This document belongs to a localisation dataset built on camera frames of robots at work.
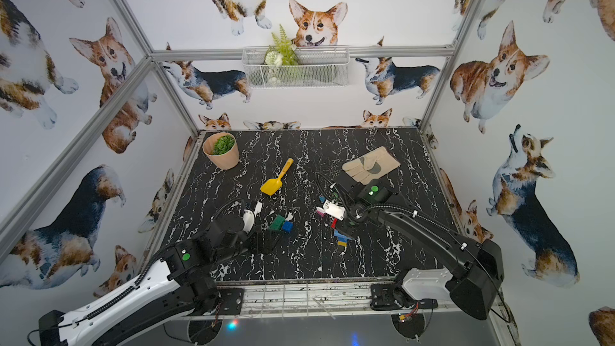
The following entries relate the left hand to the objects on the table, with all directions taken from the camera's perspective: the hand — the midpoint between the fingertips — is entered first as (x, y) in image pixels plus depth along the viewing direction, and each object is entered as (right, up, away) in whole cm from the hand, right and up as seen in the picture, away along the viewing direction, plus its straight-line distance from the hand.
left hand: (275, 229), depth 74 cm
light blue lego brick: (+21, -7, +12) cm, 25 cm away
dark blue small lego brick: (+2, -4, +14) cm, 15 cm away
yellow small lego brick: (+21, -8, +10) cm, 25 cm away
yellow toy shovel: (-8, +9, +26) cm, 29 cm away
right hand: (+21, +2, 0) cm, 21 cm away
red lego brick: (+18, +5, -8) cm, 20 cm away
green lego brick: (-2, -2, +15) cm, 15 cm away
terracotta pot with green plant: (-28, +25, +27) cm, 46 cm away
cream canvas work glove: (+36, +18, +33) cm, 52 cm away
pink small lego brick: (+14, +6, -5) cm, 16 cm away
